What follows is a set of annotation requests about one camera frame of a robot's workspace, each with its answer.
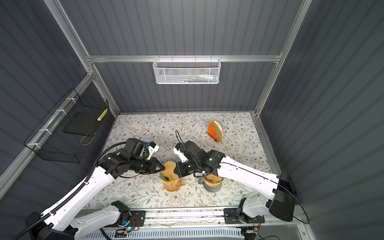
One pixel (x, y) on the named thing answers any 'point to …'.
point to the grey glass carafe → (210, 188)
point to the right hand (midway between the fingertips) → (174, 173)
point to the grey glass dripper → (209, 180)
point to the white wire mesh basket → (186, 71)
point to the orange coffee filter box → (215, 131)
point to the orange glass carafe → (181, 181)
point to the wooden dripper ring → (211, 184)
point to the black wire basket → (66, 133)
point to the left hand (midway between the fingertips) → (165, 168)
